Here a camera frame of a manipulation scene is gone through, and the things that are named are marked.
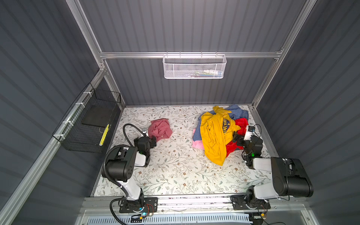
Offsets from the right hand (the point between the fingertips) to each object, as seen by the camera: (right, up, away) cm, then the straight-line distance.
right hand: (244, 133), depth 91 cm
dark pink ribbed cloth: (-57, +2, +8) cm, 57 cm away
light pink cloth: (-30, -8, +4) cm, 31 cm away
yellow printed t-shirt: (-18, +1, +1) cm, 18 cm away
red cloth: (-8, -9, 0) cm, 12 cm away
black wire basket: (-91, +5, -17) cm, 92 cm away
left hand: (-67, -3, +5) cm, 67 cm away
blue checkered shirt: (+5, +15, +25) cm, 29 cm away
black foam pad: (-86, +11, -14) cm, 88 cm away
